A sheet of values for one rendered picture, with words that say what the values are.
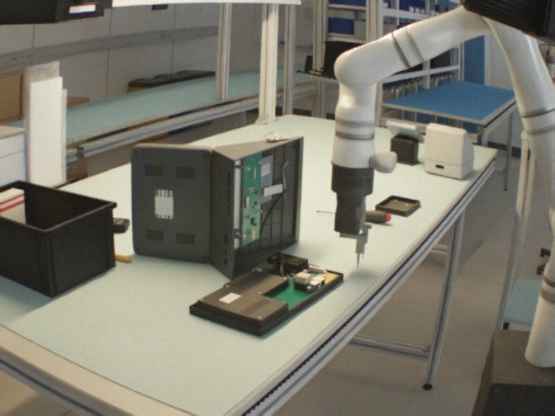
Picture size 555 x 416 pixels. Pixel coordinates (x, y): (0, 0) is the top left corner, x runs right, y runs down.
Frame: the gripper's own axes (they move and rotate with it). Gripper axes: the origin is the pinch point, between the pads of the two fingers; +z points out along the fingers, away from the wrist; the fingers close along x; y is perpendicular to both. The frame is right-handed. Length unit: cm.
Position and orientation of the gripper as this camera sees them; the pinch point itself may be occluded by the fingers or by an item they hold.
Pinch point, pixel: (360, 262)
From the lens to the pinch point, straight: 127.3
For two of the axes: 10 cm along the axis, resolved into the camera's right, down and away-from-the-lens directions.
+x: -3.0, 2.7, -9.1
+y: -9.5, -1.2, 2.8
